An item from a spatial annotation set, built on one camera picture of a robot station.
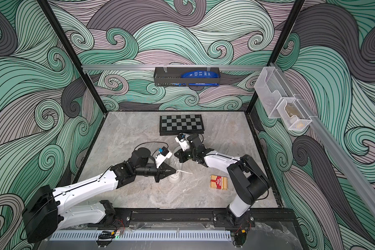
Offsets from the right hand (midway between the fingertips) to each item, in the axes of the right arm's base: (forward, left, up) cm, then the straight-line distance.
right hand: (177, 153), depth 89 cm
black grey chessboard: (+24, +3, -3) cm, 25 cm away
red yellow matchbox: (-15, -23, -6) cm, 28 cm away
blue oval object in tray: (+38, -15, +28) cm, 50 cm away
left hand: (-14, 0, +10) cm, 17 cm away
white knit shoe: (-13, 0, -2) cm, 13 cm away
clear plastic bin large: (+34, -58, +21) cm, 71 cm away
